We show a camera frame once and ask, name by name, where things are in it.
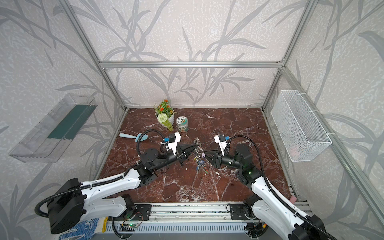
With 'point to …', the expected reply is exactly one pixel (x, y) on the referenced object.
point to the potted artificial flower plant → (165, 114)
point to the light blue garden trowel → (144, 137)
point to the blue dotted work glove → (84, 232)
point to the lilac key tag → (203, 155)
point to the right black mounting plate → (237, 212)
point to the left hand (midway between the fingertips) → (198, 143)
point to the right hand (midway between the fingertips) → (204, 150)
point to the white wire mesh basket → (304, 136)
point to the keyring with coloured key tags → (198, 158)
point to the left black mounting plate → (143, 211)
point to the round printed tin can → (182, 123)
